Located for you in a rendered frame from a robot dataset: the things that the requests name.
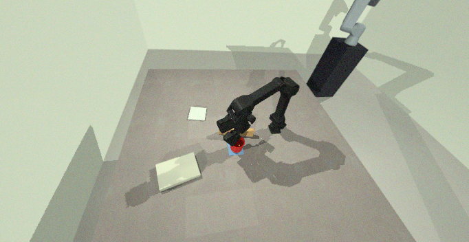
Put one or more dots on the tan wooden bar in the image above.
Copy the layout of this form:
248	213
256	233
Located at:
249	132

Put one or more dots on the red translucent cup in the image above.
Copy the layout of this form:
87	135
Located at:
236	148

